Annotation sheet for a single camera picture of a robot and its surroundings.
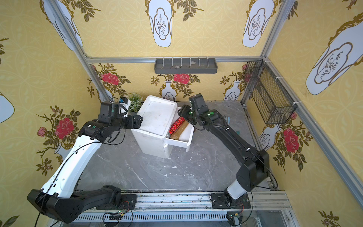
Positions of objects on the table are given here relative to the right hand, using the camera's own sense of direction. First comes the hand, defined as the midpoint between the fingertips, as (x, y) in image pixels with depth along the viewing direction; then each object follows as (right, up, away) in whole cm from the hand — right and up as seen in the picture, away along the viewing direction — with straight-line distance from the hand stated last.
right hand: (177, 115), depth 78 cm
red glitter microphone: (+1, -4, +7) cm, 8 cm away
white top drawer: (+4, -13, -4) cm, 14 cm away
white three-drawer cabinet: (-10, -1, +4) cm, 11 cm away
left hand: (-23, -1, -3) cm, 23 cm away
